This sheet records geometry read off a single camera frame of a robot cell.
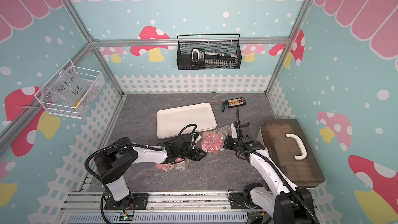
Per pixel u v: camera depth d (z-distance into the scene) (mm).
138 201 742
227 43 920
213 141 914
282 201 392
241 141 647
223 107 1092
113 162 474
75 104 689
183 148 728
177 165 848
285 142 785
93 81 811
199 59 872
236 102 1125
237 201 740
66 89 682
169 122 1037
